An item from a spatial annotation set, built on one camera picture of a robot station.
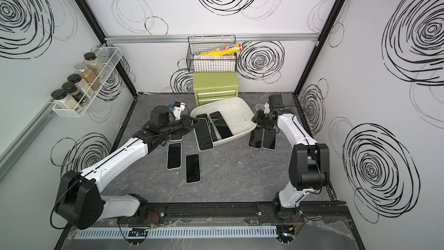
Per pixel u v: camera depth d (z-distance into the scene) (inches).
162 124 24.8
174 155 35.0
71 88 25.0
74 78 26.4
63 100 24.1
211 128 38.3
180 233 37.8
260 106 39.1
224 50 34.1
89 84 28.3
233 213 29.1
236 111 43.4
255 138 41.4
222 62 34.1
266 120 30.3
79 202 15.7
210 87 39.0
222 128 39.2
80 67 27.1
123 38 35.4
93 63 29.7
